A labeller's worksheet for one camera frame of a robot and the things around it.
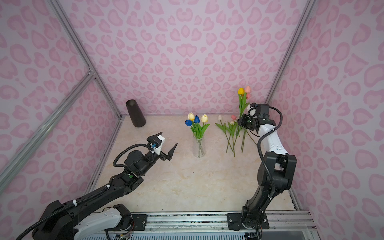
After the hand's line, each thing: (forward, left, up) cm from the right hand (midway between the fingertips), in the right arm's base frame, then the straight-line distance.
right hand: (239, 118), depth 88 cm
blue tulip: (-11, +29, +8) cm, 32 cm away
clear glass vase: (-12, +24, -15) cm, 31 cm away
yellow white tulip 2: (-9, +21, +9) cm, 25 cm away
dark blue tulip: (-6, +25, +5) cm, 26 cm away
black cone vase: (+13, +70, -15) cm, 73 cm away
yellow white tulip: (-7, +28, +9) cm, 30 cm away
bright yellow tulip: (+9, -2, +5) cm, 11 cm away
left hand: (-19, +38, +7) cm, 43 cm away
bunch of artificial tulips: (+7, +1, -20) cm, 21 cm away
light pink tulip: (+13, -5, +11) cm, 18 cm away
